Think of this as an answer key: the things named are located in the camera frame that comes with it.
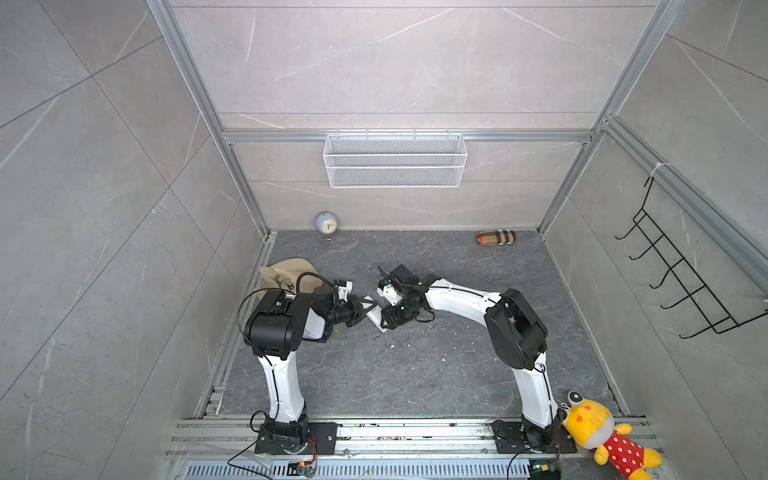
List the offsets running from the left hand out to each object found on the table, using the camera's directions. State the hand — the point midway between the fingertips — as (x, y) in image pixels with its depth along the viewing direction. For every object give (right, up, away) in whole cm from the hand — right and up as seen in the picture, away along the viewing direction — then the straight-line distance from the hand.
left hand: (377, 300), depth 95 cm
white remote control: (0, -4, -3) cm, 5 cm away
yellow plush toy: (+52, -26, -26) cm, 64 cm away
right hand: (+4, -6, -2) cm, 7 cm away
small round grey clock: (-21, +27, +19) cm, 39 cm away
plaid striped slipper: (+46, +22, +19) cm, 54 cm away
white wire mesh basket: (+4, +47, +5) cm, 48 cm away
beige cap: (-30, +8, +5) cm, 31 cm away
